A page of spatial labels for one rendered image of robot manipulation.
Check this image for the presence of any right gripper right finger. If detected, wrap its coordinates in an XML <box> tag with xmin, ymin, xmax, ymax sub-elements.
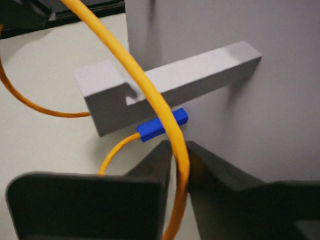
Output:
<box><xmin>185</xmin><ymin>141</ymin><xmax>320</xmax><ymax>240</ymax></box>

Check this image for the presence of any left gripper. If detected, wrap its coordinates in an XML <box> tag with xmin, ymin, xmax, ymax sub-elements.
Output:
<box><xmin>0</xmin><ymin>0</ymin><xmax>53</xmax><ymax>30</ymax></box>

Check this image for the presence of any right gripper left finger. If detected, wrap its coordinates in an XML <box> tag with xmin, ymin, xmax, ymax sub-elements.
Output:
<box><xmin>5</xmin><ymin>140</ymin><xmax>172</xmax><ymax>240</ymax></box>

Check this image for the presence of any orange cable with blue plug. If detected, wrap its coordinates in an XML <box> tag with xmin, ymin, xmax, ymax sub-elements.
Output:
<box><xmin>0</xmin><ymin>0</ymin><xmax>190</xmax><ymax>240</ymax></box>

